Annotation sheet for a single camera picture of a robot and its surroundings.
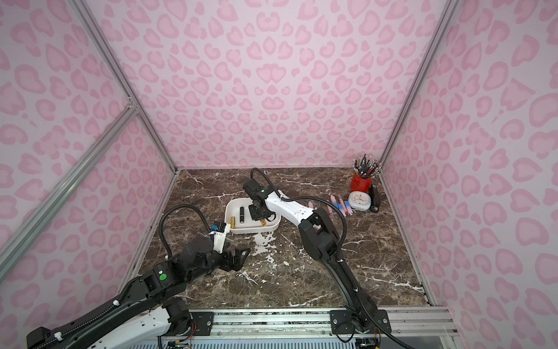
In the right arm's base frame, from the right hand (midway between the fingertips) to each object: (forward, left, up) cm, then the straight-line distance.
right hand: (261, 214), depth 98 cm
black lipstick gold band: (+1, +9, -2) cm, 9 cm away
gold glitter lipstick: (-3, -1, -2) cm, 4 cm away
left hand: (-22, +2, +14) cm, 26 cm away
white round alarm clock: (+9, -46, -2) cm, 47 cm away
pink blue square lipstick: (+8, -34, -2) cm, 35 cm away
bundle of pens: (+19, -48, +10) cm, 53 cm away
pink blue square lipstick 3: (+4, -37, -2) cm, 37 cm away
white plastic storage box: (0, +11, -2) cm, 11 cm away
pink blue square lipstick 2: (+5, -40, -2) cm, 40 cm away
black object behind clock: (+11, -53, 0) cm, 54 cm away
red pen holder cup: (+15, -45, +3) cm, 48 cm away
